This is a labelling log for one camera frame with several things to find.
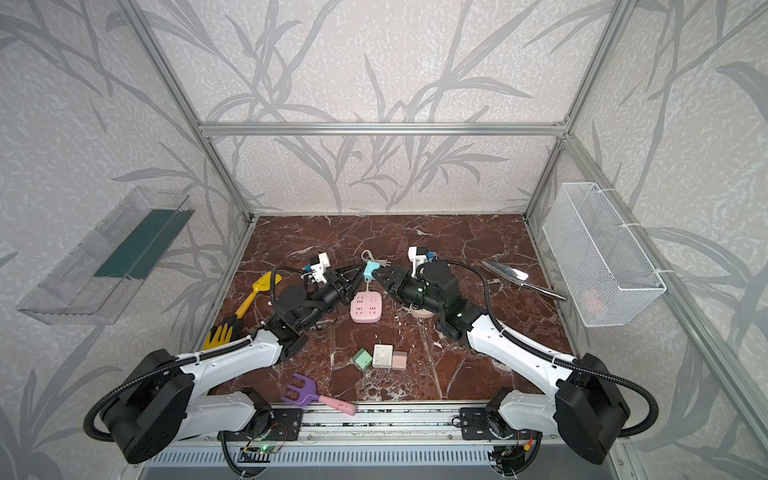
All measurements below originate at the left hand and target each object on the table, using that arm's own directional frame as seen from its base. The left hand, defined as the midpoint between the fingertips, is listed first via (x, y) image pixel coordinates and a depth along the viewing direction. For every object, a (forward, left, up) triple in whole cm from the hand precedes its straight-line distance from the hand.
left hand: (371, 261), depth 72 cm
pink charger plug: (-15, -7, -27) cm, 32 cm away
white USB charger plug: (-15, -2, -25) cm, 29 cm away
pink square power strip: (0, +4, -26) cm, 26 cm away
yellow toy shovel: (+9, +39, -27) cm, 49 cm away
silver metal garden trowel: (+13, -47, -28) cm, 56 cm away
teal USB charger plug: (0, 0, -2) cm, 3 cm away
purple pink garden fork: (-25, +16, -26) cm, 40 cm away
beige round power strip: (-1, -14, -26) cm, 29 cm away
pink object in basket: (-7, -54, -6) cm, 55 cm away
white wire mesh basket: (-8, -50, +7) cm, 51 cm away
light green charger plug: (-15, +3, -26) cm, 30 cm away
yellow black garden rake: (-8, +44, -26) cm, 52 cm away
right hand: (-1, -1, -1) cm, 2 cm away
